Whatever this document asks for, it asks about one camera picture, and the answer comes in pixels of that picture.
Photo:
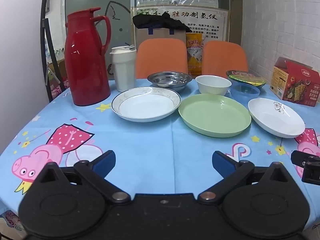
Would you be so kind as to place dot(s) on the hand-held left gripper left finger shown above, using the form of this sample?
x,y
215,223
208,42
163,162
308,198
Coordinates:
x,y
105,162

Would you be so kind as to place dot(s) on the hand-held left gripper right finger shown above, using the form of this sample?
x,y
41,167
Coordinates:
x,y
222,163

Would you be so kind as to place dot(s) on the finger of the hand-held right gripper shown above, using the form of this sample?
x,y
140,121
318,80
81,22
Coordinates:
x,y
312,173
300,158

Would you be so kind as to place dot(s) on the white flower print plate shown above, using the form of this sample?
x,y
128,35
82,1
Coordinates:
x,y
272,120

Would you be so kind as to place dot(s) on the light green plate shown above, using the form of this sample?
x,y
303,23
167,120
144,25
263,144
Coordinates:
x,y
215,115

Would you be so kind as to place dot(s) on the plain white bowl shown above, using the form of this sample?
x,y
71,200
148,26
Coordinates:
x,y
212,85

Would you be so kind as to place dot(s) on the stainless steel bowl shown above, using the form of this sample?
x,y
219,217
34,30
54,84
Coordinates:
x,y
170,78

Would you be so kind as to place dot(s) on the blue cartoon print tablecloth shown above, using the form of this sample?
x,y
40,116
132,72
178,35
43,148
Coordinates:
x,y
150,142

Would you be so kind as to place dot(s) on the white gold rim plate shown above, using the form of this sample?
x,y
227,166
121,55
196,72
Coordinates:
x,y
145,107

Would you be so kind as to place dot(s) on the red cracker box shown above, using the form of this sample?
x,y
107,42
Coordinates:
x,y
295,87

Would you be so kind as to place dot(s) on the blue plastic bowl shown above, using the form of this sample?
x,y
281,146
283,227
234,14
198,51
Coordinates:
x,y
245,93

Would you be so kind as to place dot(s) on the green instant noodle bowl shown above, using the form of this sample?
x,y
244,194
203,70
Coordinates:
x,y
247,78

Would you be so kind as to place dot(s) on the white lidded cup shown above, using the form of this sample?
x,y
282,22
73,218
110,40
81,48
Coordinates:
x,y
123,70

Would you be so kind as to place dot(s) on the red thermos jug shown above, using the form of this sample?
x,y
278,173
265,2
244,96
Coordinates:
x,y
85,62

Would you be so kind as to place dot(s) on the orange chair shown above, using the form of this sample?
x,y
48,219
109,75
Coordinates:
x,y
225,57
160,57

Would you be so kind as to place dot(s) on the yellow packet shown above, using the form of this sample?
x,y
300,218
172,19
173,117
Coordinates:
x,y
193,55

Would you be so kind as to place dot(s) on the black cloth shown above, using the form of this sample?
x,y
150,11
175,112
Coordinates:
x,y
160,21

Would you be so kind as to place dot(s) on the black curved metal pole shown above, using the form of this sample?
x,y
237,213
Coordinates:
x,y
43,12

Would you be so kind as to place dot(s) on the bamboo border wall poster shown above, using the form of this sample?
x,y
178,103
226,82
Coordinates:
x,y
207,22

